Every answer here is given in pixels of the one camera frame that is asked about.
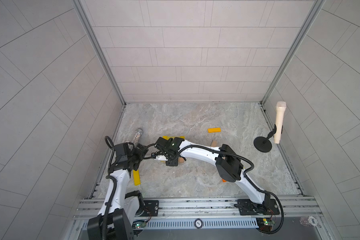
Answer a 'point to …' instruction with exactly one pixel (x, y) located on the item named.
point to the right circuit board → (265, 224)
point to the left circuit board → (138, 224)
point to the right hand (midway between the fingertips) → (171, 159)
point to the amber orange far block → (214, 130)
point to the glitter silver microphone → (138, 133)
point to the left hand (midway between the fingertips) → (146, 149)
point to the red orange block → (223, 180)
